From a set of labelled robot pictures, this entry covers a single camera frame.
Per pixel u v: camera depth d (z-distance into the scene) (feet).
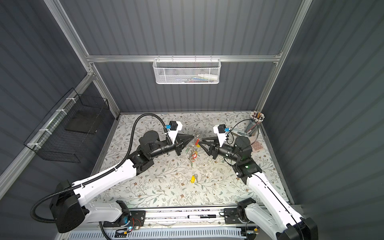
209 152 2.07
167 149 1.99
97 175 1.51
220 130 1.96
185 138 2.09
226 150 2.02
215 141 2.14
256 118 3.07
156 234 2.53
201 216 2.42
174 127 1.87
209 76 2.81
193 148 2.17
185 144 2.17
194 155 2.35
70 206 1.27
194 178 2.84
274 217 1.34
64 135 2.36
